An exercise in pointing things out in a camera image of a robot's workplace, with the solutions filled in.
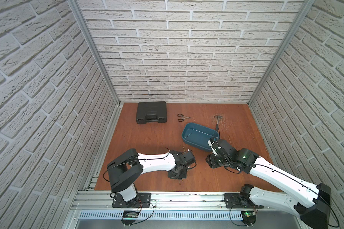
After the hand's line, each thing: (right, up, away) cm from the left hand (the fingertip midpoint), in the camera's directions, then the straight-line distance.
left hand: (183, 177), depth 81 cm
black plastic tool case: (-22, +40, +32) cm, 56 cm away
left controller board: (-27, -13, -11) cm, 32 cm away
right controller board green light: (+33, -15, -11) cm, 38 cm away
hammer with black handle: (+27, +29, +25) cm, 47 cm away
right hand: (+14, +12, -5) cm, 20 cm away
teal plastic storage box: (+11, +22, +19) cm, 31 cm away
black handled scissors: (0, +36, +29) cm, 47 cm away
